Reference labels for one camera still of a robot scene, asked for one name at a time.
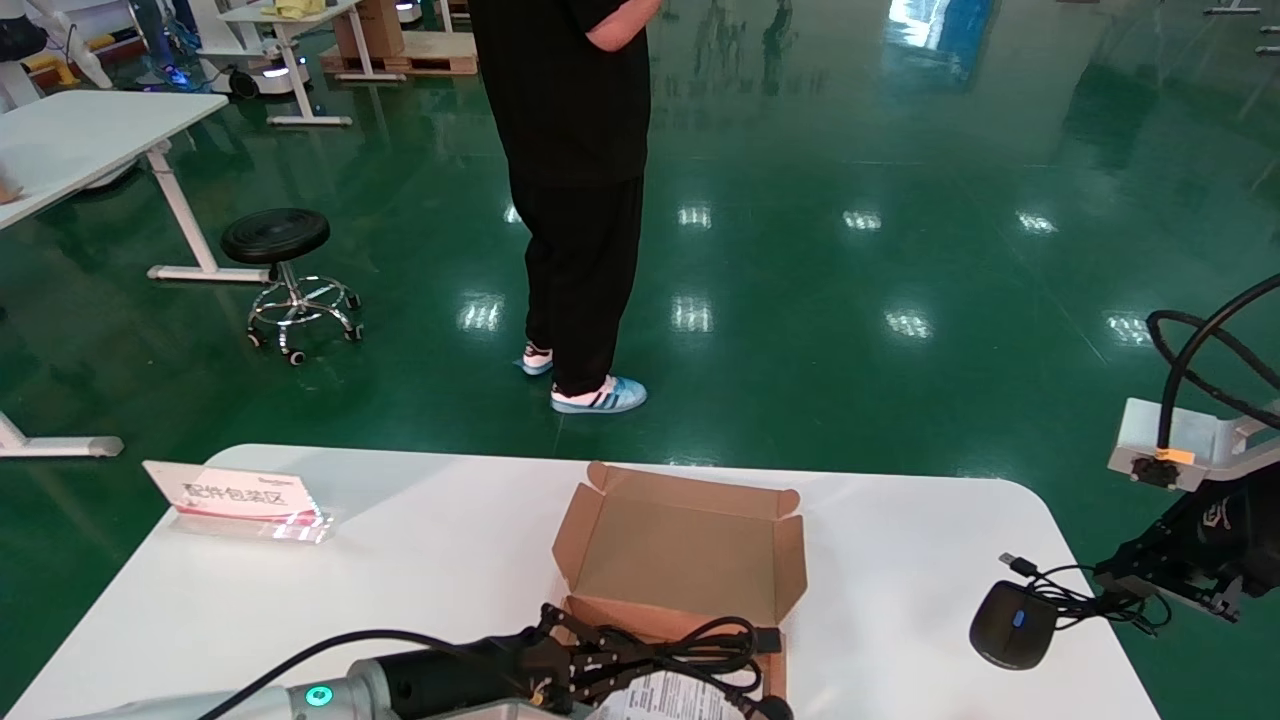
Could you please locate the black wired computer mouse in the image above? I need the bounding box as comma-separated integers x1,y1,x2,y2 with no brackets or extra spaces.
968,552,1173,673

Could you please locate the white side table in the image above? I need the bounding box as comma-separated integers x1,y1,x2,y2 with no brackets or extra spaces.
0,90,271,458

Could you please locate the black round chrome stool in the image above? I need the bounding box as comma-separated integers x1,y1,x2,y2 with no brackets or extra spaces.
220,207,364,366

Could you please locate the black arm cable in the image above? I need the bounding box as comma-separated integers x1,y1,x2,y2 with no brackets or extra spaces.
200,628,481,720
1145,275,1280,456

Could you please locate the person in black clothes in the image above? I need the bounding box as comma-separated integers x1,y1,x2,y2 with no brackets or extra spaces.
468,0,661,415

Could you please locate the white humanoid robot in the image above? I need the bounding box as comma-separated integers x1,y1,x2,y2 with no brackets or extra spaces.
0,0,113,113

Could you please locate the white table with yellow cloth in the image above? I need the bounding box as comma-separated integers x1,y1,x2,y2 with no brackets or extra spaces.
218,0,363,128

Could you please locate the brown cardboard carton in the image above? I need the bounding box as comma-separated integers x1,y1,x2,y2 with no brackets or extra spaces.
333,0,403,58

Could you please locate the open cardboard storage box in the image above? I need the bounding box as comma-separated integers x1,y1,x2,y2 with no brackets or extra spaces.
552,460,809,720

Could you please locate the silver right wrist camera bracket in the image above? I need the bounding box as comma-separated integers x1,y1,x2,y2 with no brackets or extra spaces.
1108,398,1280,493

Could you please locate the wooden pallet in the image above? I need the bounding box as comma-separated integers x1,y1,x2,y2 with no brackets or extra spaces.
320,30,479,77

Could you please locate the black power cable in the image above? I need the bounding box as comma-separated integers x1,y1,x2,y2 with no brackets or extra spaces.
545,615,796,720

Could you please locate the white printed manual sheet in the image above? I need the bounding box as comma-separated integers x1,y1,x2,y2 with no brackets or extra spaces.
600,670,766,720

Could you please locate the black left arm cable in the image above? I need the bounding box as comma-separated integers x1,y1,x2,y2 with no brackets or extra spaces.
200,628,481,720

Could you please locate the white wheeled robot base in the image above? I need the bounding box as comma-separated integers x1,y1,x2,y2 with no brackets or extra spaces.
225,58,306,99

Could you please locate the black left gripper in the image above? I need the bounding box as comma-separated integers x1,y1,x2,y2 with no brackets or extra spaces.
383,604,643,717

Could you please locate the acrylic sign holder red label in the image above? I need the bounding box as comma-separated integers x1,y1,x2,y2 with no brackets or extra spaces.
143,459,336,544

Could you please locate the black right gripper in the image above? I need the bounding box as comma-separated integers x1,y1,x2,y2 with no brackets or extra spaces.
1095,478,1280,623

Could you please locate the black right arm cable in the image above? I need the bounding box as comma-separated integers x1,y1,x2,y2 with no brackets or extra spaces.
1145,275,1280,456

